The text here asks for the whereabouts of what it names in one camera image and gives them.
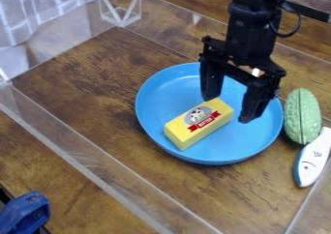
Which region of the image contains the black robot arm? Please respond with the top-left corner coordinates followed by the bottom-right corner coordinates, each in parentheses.
top-left (199, 0), bottom-right (285, 123)

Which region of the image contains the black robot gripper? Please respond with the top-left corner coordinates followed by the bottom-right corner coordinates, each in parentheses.
top-left (199, 4), bottom-right (285, 123)

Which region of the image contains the white blue toy fish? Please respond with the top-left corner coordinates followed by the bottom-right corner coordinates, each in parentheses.
top-left (293, 127), bottom-right (331, 188)

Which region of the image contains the green toy bitter gourd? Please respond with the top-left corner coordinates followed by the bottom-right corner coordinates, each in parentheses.
top-left (284, 88), bottom-right (321, 145)

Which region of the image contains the clear acrylic enclosure wall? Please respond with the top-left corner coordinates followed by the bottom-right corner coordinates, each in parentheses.
top-left (0, 0), bottom-right (331, 234)

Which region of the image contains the yellow toy butter block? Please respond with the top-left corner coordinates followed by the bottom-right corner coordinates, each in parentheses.
top-left (164, 98), bottom-right (233, 151)

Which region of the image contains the blue round plastic plate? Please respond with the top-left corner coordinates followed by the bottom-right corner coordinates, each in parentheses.
top-left (136, 63), bottom-right (283, 165)

